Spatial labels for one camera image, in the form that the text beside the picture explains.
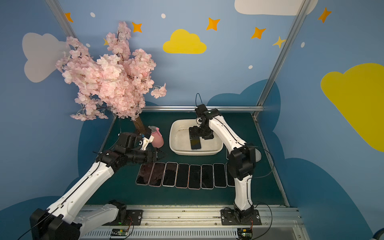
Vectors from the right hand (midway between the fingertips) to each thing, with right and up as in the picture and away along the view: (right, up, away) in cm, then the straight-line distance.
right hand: (199, 136), depth 89 cm
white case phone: (-17, -23, -1) cm, 29 cm away
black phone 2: (+12, -24, -1) cm, 27 cm away
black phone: (-2, -6, +15) cm, 16 cm away
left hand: (-19, -9, -14) cm, 26 cm away
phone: (-26, -24, 0) cm, 35 cm away
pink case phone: (-3, -24, -2) cm, 24 cm away
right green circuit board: (+22, -47, -16) cm, 55 cm away
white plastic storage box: (-13, -4, +17) cm, 22 cm away
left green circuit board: (-40, -46, -17) cm, 64 cm away
